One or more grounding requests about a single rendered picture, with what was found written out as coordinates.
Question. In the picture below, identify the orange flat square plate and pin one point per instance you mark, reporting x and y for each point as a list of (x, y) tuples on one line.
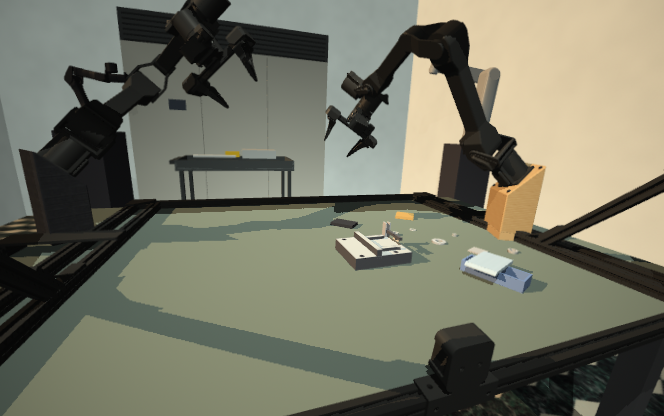
[(403, 215)]

